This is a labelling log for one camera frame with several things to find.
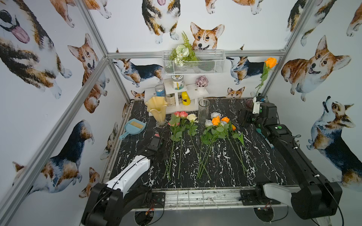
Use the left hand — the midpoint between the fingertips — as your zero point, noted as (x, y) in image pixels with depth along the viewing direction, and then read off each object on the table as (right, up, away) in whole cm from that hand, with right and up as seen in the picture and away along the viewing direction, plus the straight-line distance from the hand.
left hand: (165, 151), depth 87 cm
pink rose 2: (+11, +22, +19) cm, 31 cm away
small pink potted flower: (+23, +44, +10) cm, 51 cm away
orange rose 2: (+34, +18, +11) cm, 40 cm away
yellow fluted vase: (-6, +29, +8) cm, 31 cm away
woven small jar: (0, +34, +26) cm, 43 cm away
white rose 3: (+37, +9, +10) cm, 40 cm away
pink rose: (+6, +11, +12) cm, 17 cm away
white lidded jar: (+8, +44, +5) cm, 45 cm away
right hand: (+50, +26, -9) cm, 57 cm away
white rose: (+34, +22, +17) cm, 44 cm away
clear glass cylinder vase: (+25, +25, +8) cm, 36 cm away
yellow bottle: (+12, +34, +23) cm, 43 cm away
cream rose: (+17, +19, +18) cm, 31 cm away
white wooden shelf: (+17, +40, +21) cm, 48 cm away
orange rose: (+42, +18, +15) cm, 48 cm away
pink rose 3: (+3, -6, -2) cm, 7 cm away
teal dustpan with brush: (-26, +14, +16) cm, 33 cm away
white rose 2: (+28, +7, +10) cm, 30 cm away
